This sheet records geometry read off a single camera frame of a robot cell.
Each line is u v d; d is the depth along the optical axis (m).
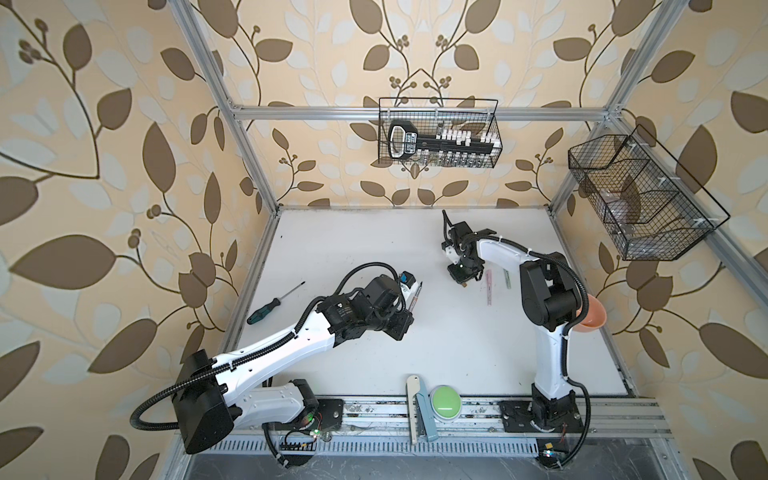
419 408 0.73
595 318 0.86
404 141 0.84
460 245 0.78
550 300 0.56
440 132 0.81
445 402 0.76
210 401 0.38
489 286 0.99
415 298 0.74
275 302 0.94
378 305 0.58
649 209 0.73
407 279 0.67
